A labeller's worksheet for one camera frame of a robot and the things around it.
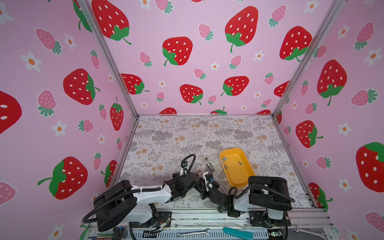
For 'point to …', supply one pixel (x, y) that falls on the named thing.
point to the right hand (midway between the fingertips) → (197, 182)
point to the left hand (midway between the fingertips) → (191, 175)
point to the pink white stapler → (199, 171)
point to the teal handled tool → (244, 234)
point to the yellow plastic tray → (236, 167)
